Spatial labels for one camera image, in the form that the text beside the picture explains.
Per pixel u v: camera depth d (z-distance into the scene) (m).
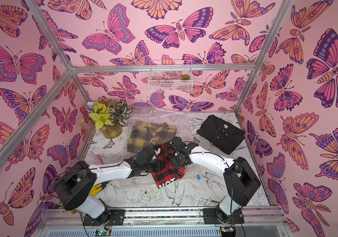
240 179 0.45
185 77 0.92
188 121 1.16
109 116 0.86
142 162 0.69
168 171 0.88
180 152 0.65
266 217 0.74
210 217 0.73
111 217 0.73
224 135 1.06
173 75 0.95
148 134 1.05
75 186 0.45
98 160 0.95
